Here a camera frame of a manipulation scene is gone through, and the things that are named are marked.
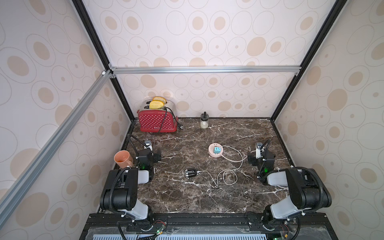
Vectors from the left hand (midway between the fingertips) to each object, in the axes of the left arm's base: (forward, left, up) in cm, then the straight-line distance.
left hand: (152, 147), depth 94 cm
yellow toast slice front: (+27, +1, +12) cm, 30 cm away
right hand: (-1, -67, -1) cm, 67 cm away
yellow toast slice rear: (+34, -1, +12) cm, 36 cm away
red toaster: (+20, +4, +4) cm, 21 cm away
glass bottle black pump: (+24, -33, 0) cm, 41 cm away
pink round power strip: (+2, -38, -5) cm, 38 cm away
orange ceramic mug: (-9, +16, +1) cm, 18 cm away
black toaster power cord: (+23, -15, -5) cm, 28 cm away
